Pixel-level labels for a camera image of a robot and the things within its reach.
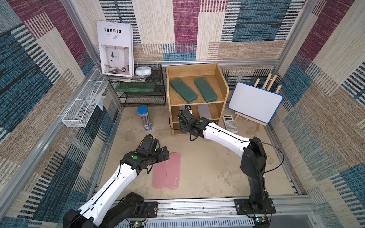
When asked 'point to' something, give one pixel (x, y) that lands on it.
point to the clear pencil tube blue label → (143, 111)
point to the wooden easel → (261, 123)
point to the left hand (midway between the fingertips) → (162, 153)
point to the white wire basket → (80, 112)
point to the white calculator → (229, 123)
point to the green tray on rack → (136, 87)
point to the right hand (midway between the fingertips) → (185, 122)
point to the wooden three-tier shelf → (187, 73)
